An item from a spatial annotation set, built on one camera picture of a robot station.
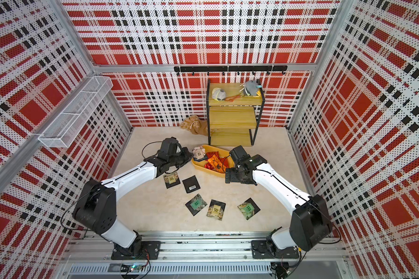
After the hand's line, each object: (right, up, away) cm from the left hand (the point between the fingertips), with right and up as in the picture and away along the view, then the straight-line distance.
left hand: (197, 154), depth 89 cm
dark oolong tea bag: (-15, -15, +7) cm, 22 cm away
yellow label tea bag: (+10, -27, -5) cm, 29 cm away
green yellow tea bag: (+26, -27, -3) cm, 38 cm away
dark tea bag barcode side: (-4, -17, +4) cm, 18 cm away
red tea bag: (+6, -1, +10) cm, 11 cm away
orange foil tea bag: (+10, -6, +9) cm, 15 cm away
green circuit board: (-24, -45, -20) cm, 55 cm away
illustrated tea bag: (+1, 0, +2) cm, 2 cm away
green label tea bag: (0, -25, -3) cm, 25 cm away
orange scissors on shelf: (+18, +29, -1) cm, 34 cm away
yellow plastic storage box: (+1, -6, +7) cm, 9 cm away
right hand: (+21, -11, -7) cm, 25 cm away
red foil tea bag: (+15, -5, +13) cm, 20 cm away
